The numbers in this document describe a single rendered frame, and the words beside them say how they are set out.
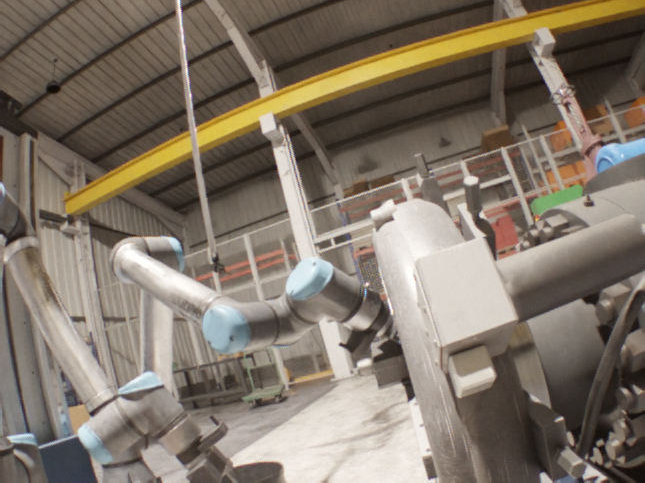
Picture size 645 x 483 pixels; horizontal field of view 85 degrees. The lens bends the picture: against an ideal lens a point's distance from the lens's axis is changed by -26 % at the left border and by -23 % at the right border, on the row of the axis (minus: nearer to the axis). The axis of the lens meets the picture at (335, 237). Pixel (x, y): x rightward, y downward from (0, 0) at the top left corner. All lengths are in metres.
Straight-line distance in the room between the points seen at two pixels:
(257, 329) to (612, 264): 0.60
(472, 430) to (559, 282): 0.19
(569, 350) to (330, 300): 0.45
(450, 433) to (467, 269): 0.20
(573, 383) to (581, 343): 0.07
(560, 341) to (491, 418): 0.29
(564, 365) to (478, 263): 0.37
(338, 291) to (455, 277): 0.42
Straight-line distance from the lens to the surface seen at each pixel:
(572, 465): 0.48
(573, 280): 0.49
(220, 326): 0.81
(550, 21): 10.11
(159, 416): 0.87
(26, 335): 1.55
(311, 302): 0.84
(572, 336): 0.79
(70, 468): 1.48
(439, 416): 0.54
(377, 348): 1.01
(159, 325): 1.39
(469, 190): 0.55
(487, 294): 0.44
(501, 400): 0.52
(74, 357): 1.04
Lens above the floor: 0.78
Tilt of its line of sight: 12 degrees up
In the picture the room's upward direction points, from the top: 16 degrees counter-clockwise
